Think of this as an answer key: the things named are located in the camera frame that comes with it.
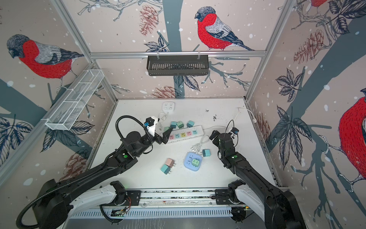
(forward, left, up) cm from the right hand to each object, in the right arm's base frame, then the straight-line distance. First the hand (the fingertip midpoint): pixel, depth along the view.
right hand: (217, 135), depth 85 cm
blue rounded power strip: (-13, +18, -8) cm, 24 cm away
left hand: (-4, +29, +18) cm, 35 cm away
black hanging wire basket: (+50, +28, +18) cm, 60 cm away
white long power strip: (+5, +21, -7) cm, 23 cm away
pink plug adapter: (-14, +29, -8) cm, 33 cm away
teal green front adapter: (-18, +30, -8) cm, 36 cm away
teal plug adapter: (+14, +30, -8) cm, 34 cm away
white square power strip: (+30, +36, -7) cm, 47 cm away
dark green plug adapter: (+8, +34, -5) cm, 36 cm away
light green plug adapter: (-15, +13, -5) cm, 21 cm away
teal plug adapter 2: (+15, +17, -9) cm, 25 cm away
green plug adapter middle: (+14, +25, -8) cm, 29 cm away
